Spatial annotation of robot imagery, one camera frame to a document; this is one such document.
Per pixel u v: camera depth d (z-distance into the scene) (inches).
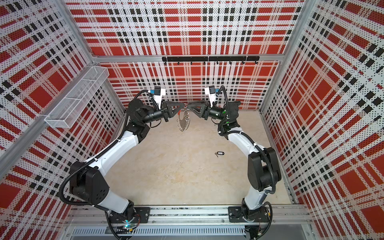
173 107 27.0
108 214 28.8
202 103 26.5
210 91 24.7
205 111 25.1
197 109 27.7
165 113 23.9
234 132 23.5
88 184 16.7
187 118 26.4
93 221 29.2
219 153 38.0
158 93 23.4
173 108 26.6
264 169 18.4
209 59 34.8
